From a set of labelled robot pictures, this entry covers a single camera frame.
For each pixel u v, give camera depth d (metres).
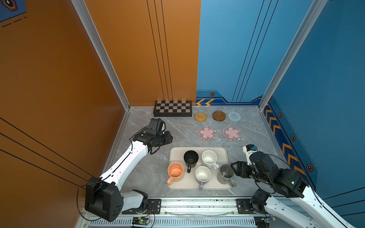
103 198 0.39
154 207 0.73
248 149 0.62
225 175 0.83
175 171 0.85
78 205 0.45
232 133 1.03
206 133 1.03
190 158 0.85
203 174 0.84
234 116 1.13
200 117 1.13
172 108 1.15
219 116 1.13
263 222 0.70
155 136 0.62
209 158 0.89
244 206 0.72
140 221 0.71
